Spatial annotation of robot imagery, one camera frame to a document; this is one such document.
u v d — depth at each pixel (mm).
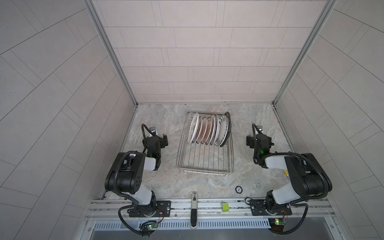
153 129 792
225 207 709
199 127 826
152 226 645
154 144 686
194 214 657
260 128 792
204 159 863
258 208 708
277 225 680
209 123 881
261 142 696
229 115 888
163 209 706
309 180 439
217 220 683
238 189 772
